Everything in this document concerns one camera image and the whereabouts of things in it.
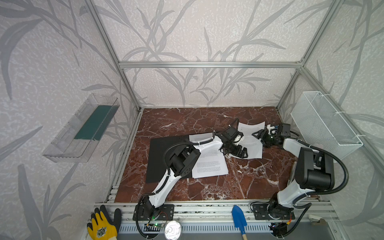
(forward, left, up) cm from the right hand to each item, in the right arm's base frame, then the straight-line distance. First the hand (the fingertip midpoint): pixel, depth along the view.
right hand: (255, 132), depth 95 cm
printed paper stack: (-18, +30, -8) cm, 35 cm away
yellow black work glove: (-49, +80, -4) cm, 94 cm away
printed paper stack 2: (-7, +1, -5) cm, 8 cm away
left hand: (-12, +9, -4) cm, 15 cm away
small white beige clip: (-46, -19, -6) cm, 50 cm away
